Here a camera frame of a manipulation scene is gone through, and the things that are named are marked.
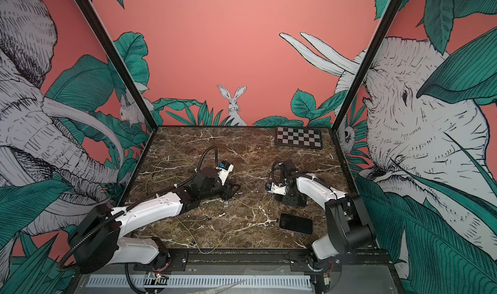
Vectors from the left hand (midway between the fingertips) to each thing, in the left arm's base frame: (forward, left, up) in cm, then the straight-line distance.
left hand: (239, 183), depth 82 cm
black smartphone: (-15, -24, -12) cm, 31 cm away
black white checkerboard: (+35, -39, -12) cm, 54 cm away
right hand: (+1, -24, -10) cm, 26 cm away
